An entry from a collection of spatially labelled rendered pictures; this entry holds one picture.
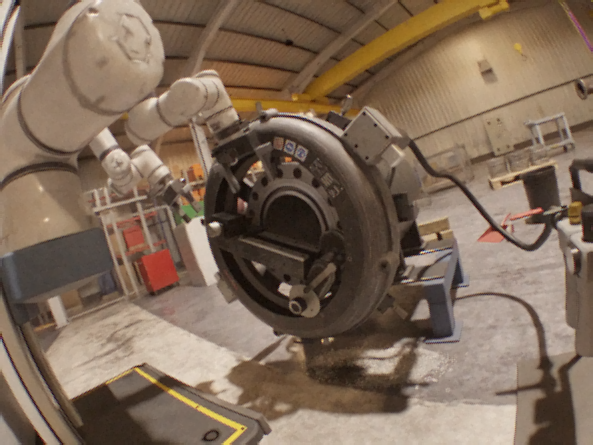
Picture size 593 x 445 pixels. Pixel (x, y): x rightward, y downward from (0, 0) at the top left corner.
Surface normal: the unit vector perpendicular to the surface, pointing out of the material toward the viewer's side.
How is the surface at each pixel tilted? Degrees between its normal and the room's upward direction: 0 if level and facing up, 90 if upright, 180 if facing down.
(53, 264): 90
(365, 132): 90
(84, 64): 130
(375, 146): 90
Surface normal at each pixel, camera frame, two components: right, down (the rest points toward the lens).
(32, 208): 0.48, -0.54
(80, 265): 0.77, -0.25
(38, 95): -0.04, 0.48
